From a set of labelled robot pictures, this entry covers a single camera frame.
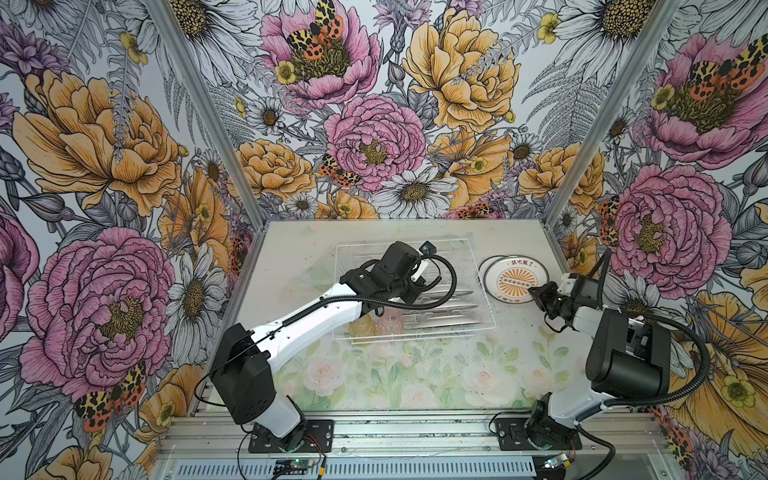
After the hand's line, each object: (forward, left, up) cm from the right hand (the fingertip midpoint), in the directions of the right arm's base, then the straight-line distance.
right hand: (528, 293), depth 94 cm
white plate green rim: (+8, +4, -3) cm, 9 cm away
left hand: (-5, +37, +14) cm, 40 cm away
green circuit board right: (-42, +4, -6) cm, 43 cm away
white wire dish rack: (-4, +19, -3) cm, 20 cm away
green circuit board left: (-41, +69, -7) cm, 81 cm away
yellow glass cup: (-13, +51, +6) cm, 52 cm away
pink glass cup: (-12, +43, +6) cm, 45 cm away
